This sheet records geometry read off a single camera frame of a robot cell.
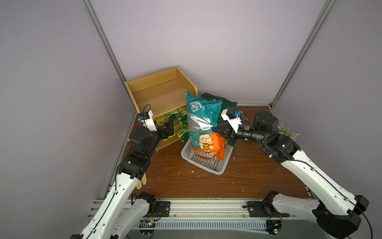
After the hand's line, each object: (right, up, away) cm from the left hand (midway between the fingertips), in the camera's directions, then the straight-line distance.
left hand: (166, 119), depth 68 cm
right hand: (+22, -1, -10) cm, 24 cm away
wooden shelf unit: (-7, +15, +17) cm, 24 cm away
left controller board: (-11, -54, +4) cm, 55 cm away
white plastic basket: (+26, -29, +19) cm, 44 cm away
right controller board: (+51, -51, 0) cm, 72 cm away
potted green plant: (+64, -6, +15) cm, 66 cm away
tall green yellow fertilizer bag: (+30, +8, +14) cm, 34 cm away
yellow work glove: (-16, -36, +15) cm, 42 cm away
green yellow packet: (-4, +2, +20) cm, 20 cm away
